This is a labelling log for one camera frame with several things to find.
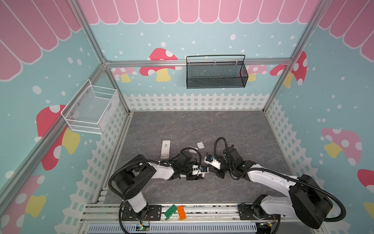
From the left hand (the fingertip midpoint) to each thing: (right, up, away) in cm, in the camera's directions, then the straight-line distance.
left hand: (200, 173), depth 88 cm
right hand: (+4, +5, -4) cm, 8 cm away
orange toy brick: (-11, -16, -14) cm, 24 cm away
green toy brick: (-16, -15, -14) cm, 26 cm away
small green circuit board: (-30, -22, -16) cm, 41 cm away
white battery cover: (+1, +15, +12) cm, 19 cm away
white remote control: (-23, +11, +8) cm, 27 cm away
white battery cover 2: (-5, +12, +9) cm, 16 cm away
